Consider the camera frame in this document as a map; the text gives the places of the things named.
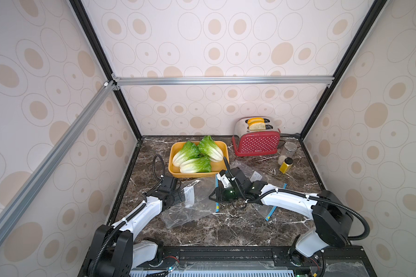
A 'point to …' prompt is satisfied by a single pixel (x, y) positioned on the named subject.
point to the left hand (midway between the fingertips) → (178, 197)
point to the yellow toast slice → (255, 120)
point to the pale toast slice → (257, 126)
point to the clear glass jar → (290, 149)
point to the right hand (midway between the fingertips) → (215, 195)
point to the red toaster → (256, 142)
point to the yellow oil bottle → (286, 165)
